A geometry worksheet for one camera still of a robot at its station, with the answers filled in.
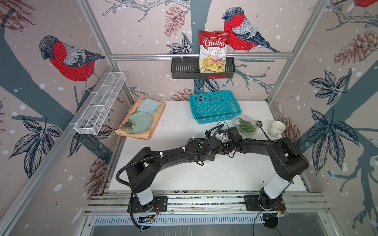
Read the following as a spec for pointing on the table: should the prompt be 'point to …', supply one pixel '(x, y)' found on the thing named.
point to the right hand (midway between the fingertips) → (210, 149)
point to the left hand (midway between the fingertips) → (208, 149)
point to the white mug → (277, 129)
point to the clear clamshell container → (244, 117)
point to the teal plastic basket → (214, 106)
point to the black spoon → (259, 124)
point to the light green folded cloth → (149, 105)
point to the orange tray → (122, 131)
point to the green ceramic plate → (139, 122)
